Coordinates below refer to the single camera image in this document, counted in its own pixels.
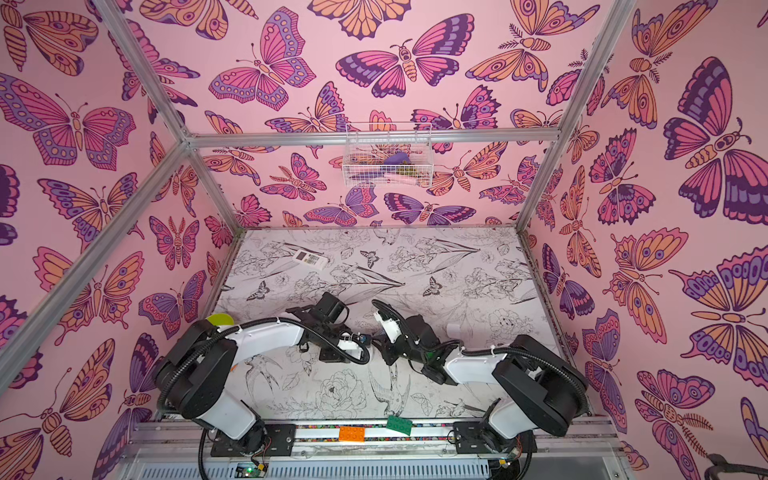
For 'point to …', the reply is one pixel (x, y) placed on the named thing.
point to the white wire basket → (388, 165)
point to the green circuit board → (250, 470)
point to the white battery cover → (453, 331)
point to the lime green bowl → (221, 319)
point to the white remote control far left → (310, 259)
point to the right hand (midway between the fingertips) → (372, 334)
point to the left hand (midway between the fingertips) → (350, 343)
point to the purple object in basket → (399, 158)
